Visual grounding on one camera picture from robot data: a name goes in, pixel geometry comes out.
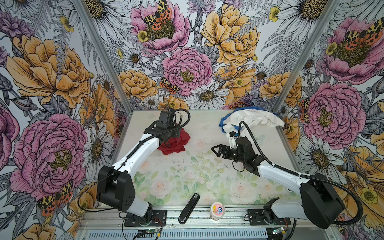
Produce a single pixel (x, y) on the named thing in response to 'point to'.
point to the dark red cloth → (175, 144)
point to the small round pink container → (217, 210)
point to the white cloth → (251, 116)
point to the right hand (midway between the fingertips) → (216, 154)
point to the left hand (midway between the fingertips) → (174, 133)
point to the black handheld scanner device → (189, 208)
